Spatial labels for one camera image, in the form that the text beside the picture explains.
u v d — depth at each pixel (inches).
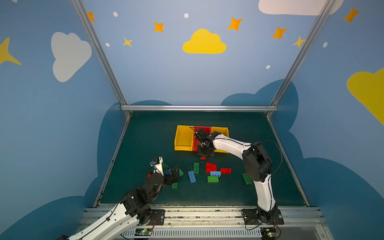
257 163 21.0
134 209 20.8
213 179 33.9
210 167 35.7
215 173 34.5
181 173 34.6
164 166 35.7
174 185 33.1
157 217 29.4
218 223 28.9
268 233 28.1
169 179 26.5
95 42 31.4
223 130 40.5
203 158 35.1
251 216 29.5
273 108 46.6
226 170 34.7
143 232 27.9
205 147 28.6
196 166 35.6
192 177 35.2
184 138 40.9
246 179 29.4
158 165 26.4
